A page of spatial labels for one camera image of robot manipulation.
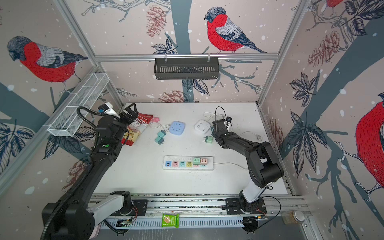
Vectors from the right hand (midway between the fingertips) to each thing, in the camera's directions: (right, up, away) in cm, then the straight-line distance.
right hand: (220, 132), depth 96 cm
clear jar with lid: (+26, -33, -33) cm, 53 cm away
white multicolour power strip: (-22, -17, -10) cm, 30 cm away
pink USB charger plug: (-12, -15, -14) cm, 24 cm away
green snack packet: (-28, -39, -27) cm, 55 cm away
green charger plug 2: (-8, -5, +2) cm, 9 cm away
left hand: (-50, +16, -23) cm, 57 cm away
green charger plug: (-16, -15, -13) cm, 25 cm away
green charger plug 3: (-40, -1, +4) cm, 40 cm away
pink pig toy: (-46, +8, +12) cm, 48 cm away
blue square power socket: (-30, +3, +7) cm, 31 cm away
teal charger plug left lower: (-41, -5, +2) cm, 41 cm away
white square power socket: (-11, +4, +8) cm, 14 cm away
